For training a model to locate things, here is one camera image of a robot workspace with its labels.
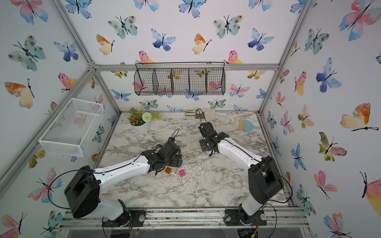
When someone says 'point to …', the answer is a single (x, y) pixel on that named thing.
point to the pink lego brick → (182, 173)
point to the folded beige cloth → (202, 113)
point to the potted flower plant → (141, 121)
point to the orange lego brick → (168, 170)
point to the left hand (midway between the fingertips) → (175, 156)
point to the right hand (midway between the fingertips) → (207, 142)
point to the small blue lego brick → (181, 161)
